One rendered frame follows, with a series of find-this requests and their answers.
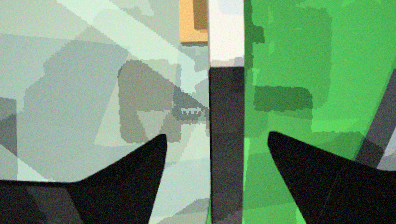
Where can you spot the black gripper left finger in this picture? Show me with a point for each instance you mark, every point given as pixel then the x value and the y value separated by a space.
pixel 122 193

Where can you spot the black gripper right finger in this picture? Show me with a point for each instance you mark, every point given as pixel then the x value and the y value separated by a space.
pixel 329 189

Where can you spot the green flat mat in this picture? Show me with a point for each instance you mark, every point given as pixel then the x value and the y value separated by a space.
pixel 315 70

